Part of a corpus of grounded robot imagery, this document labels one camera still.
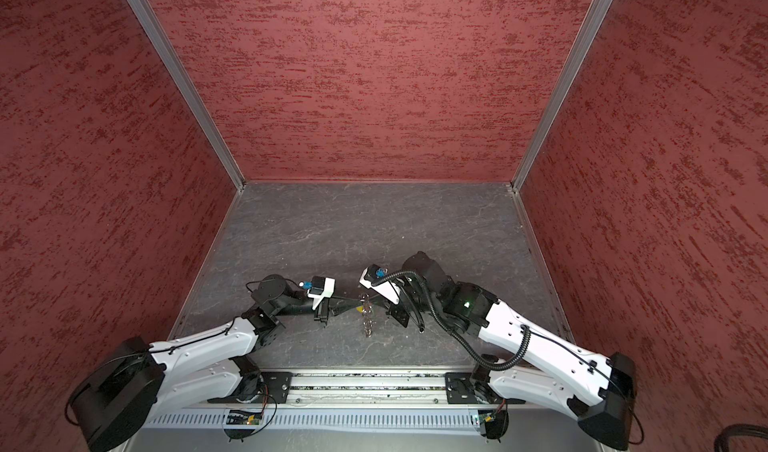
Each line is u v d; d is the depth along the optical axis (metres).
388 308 0.58
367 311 0.68
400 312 0.59
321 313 0.63
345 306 0.68
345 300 0.66
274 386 0.74
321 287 0.59
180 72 0.87
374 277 0.57
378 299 0.65
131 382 0.42
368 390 0.76
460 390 0.74
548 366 0.43
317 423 0.77
